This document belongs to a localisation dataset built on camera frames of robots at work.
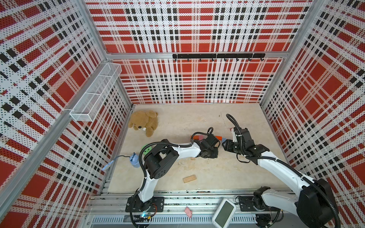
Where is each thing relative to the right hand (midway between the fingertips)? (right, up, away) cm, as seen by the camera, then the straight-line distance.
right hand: (227, 144), depth 85 cm
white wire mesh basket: (-89, +24, +7) cm, 93 cm away
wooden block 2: (-23, -20, -3) cm, 30 cm away
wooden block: (-21, -10, +6) cm, 24 cm away
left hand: (-5, -7, +6) cm, 11 cm away
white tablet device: (-6, -31, -17) cm, 36 cm away
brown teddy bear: (-51, +14, +8) cm, 54 cm away
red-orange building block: (-1, +2, +14) cm, 15 cm away
